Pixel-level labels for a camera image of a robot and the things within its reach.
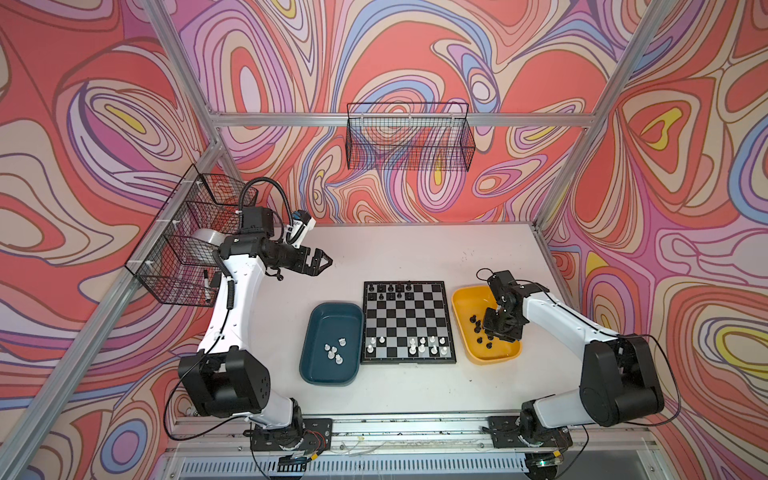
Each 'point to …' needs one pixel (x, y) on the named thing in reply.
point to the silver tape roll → (208, 235)
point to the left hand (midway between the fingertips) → (317, 254)
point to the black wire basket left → (174, 252)
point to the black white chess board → (406, 322)
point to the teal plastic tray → (332, 345)
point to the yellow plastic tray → (470, 307)
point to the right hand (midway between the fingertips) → (495, 339)
